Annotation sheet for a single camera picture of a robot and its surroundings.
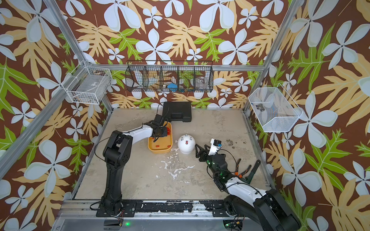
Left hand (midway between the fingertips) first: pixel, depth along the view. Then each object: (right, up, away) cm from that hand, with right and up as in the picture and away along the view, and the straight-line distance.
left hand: (165, 130), depth 105 cm
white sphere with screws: (+15, -11, -15) cm, 24 cm away
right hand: (+23, -7, -22) cm, 32 cm away
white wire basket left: (-44, +29, -20) cm, 56 cm away
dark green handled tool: (+52, -27, -21) cm, 63 cm away
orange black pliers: (+46, -24, -19) cm, 55 cm away
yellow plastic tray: (-1, -9, -8) cm, 12 cm away
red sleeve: (+16, -6, -17) cm, 24 cm away
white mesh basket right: (+68, +13, -21) cm, 73 cm away
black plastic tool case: (+8, +15, +10) cm, 20 cm away
